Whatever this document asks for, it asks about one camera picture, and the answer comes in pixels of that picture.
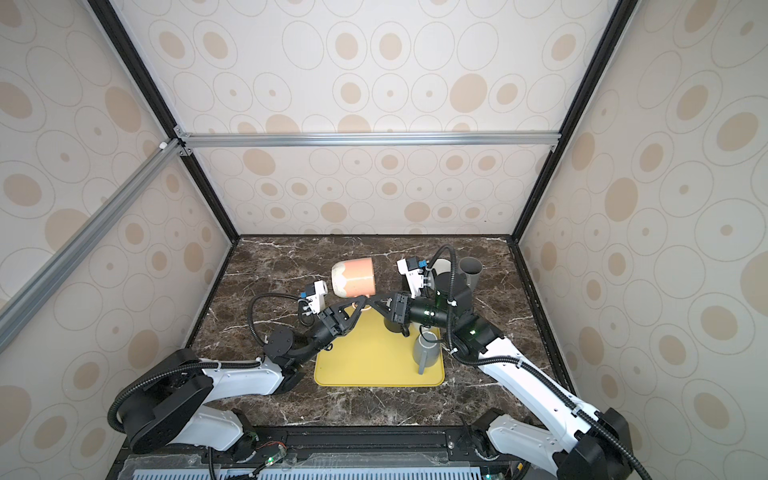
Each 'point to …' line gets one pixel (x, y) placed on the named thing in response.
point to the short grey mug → (426, 348)
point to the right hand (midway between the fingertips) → (373, 304)
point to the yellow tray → (369, 355)
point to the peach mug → (353, 278)
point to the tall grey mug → (472, 268)
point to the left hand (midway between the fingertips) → (369, 306)
